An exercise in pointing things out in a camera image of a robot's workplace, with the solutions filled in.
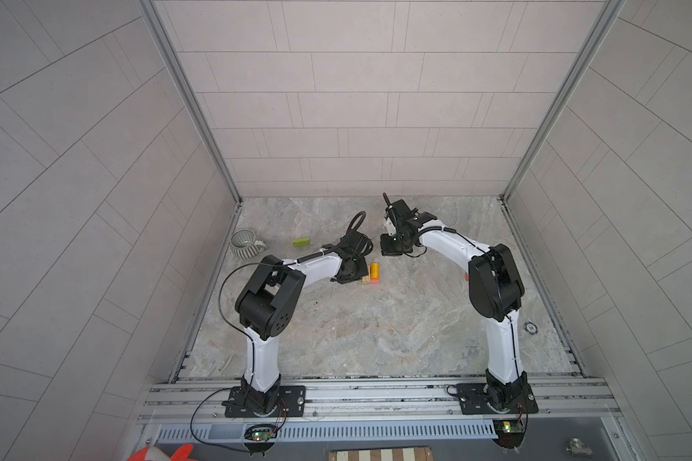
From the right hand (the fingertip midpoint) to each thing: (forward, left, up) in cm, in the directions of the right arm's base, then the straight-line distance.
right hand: (381, 250), depth 96 cm
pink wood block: (-10, +3, -3) cm, 11 cm away
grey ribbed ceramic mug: (+7, +47, 0) cm, 47 cm away
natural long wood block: (-9, +6, -2) cm, 11 cm away
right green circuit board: (-49, -26, -7) cm, 56 cm away
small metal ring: (-27, -41, -6) cm, 49 cm away
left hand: (-4, +4, -4) cm, 7 cm away
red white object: (-50, +54, +3) cm, 73 cm away
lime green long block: (+7, +27, -2) cm, 28 cm away
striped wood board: (-53, +3, -3) cm, 53 cm away
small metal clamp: (-54, -39, -5) cm, 67 cm away
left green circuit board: (-48, +33, -2) cm, 58 cm away
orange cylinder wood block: (-7, +3, -2) cm, 8 cm away
